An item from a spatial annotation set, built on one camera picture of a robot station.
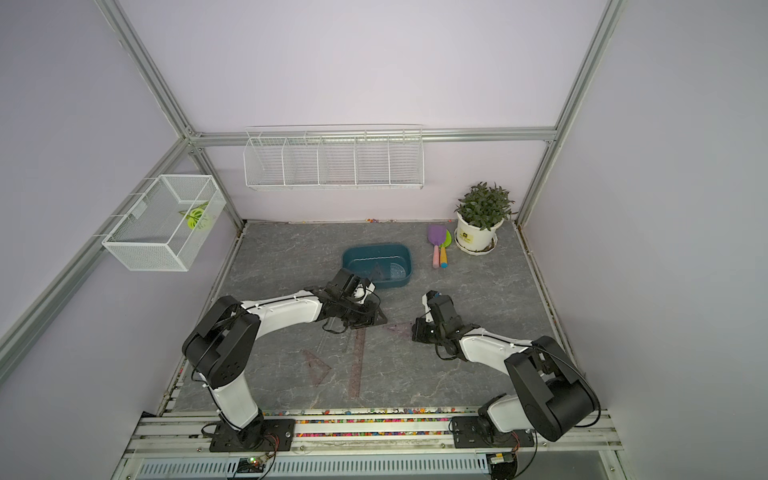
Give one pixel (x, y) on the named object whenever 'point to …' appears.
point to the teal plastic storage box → (387, 265)
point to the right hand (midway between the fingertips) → (411, 326)
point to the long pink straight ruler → (357, 364)
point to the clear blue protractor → (397, 272)
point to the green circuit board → (250, 465)
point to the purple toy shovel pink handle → (436, 236)
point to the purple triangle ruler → (402, 329)
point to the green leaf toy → (193, 214)
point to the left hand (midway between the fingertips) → (381, 323)
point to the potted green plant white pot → (480, 215)
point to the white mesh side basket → (166, 228)
